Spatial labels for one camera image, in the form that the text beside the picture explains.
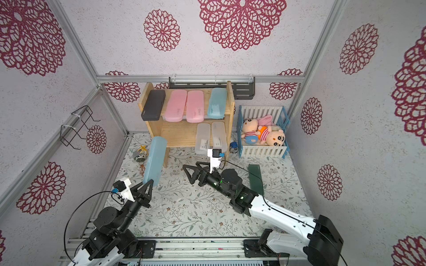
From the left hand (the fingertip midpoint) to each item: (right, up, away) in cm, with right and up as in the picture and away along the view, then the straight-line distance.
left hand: (152, 181), depth 69 cm
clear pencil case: (+20, +18, +16) cm, 31 cm away
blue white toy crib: (+72, +34, +44) cm, 91 cm away
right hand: (+17, +7, -1) cm, 19 cm away
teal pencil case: (+2, +9, -3) cm, 10 cm away
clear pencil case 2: (+29, +21, +20) cm, 41 cm away
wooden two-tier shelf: (+9, +22, +23) cm, 33 cm away
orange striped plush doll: (+61, +20, +31) cm, 71 cm away
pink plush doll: (+49, +27, +35) cm, 66 cm away
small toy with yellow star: (-18, +9, +31) cm, 37 cm away
